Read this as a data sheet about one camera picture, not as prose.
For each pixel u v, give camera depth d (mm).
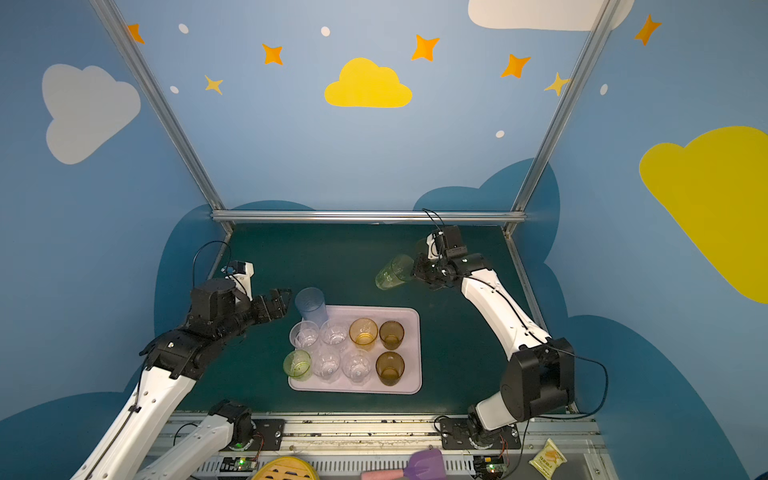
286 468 679
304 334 846
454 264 597
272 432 745
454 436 739
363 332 902
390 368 841
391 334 903
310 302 889
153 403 430
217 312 524
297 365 848
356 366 840
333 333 861
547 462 702
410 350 883
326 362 854
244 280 635
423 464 714
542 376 423
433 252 739
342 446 734
